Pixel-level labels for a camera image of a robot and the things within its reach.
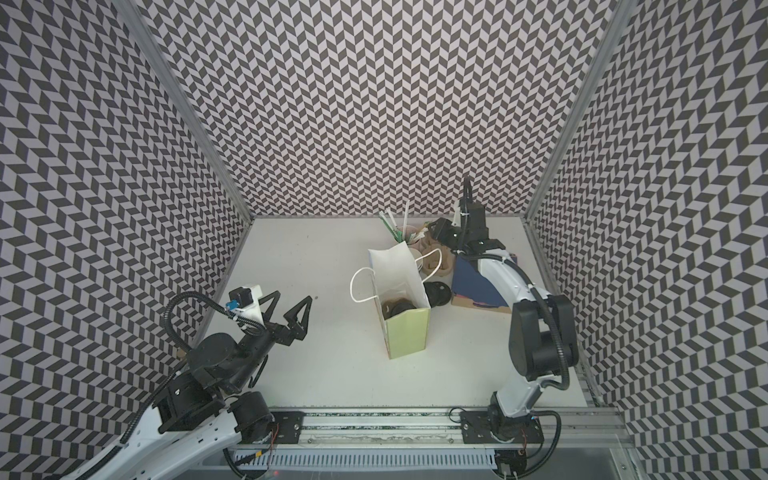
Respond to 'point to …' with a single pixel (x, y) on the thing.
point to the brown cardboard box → (466, 302)
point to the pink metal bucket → (407, 233)
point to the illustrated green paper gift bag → (396, 276)
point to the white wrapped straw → (405, 218)
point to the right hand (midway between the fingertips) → (431, 234)
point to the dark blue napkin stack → (467, 281)
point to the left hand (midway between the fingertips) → (296, 299)
